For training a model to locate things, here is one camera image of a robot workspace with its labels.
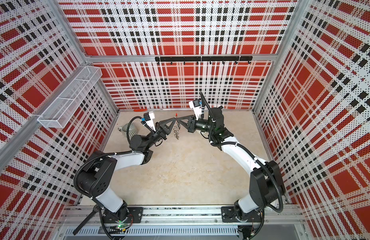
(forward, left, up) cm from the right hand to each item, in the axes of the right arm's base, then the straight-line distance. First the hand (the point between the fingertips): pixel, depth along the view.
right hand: (178, 121), depth 71 cm
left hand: (0, 0, 0) cm, 0 cm away
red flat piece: (+45, +40, -37) cm, 70 cm away
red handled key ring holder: (-3, +1, -3) cm, 4 cm away
